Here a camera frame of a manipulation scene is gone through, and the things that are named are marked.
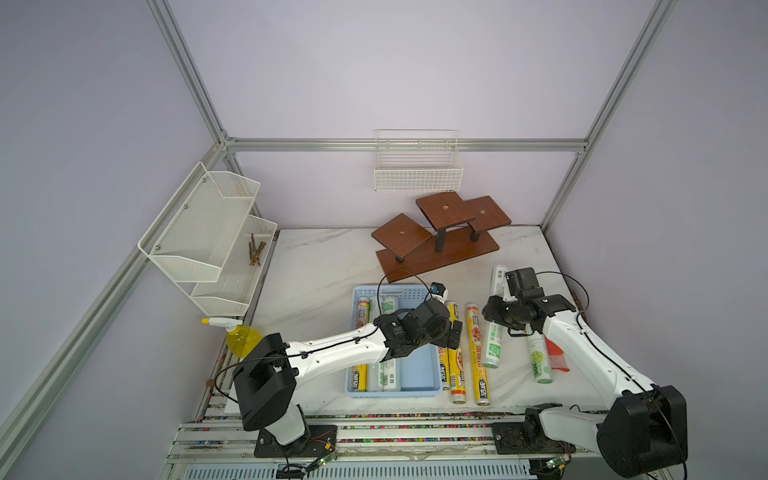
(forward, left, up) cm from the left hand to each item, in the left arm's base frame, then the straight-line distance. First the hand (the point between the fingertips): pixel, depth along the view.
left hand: (444, 326), depth 79 cm
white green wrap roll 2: (-9, +15, -10) cm, 21 cm away
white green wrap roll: (-9, +19, -11) cm, 24 cm away
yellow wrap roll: (-10, +23, -10) cm, 27 cm away
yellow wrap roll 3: (-4, -4, -11) cm, 12 cm away
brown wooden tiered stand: (+49, -14, -14) cm, 53 cm away
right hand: (+5, -15, -4) cm, 16 cm away
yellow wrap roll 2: (-6, -1, -11) cm, 13 cm away
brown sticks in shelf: (+26, +60, 0) cm, 65 cm away
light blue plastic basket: (-8, +7, -14) cm, 18 cm away
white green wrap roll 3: (-2, -13, 0) cm, 14 cm away
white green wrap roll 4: (-5, -28, -11) cm, 31 cm away
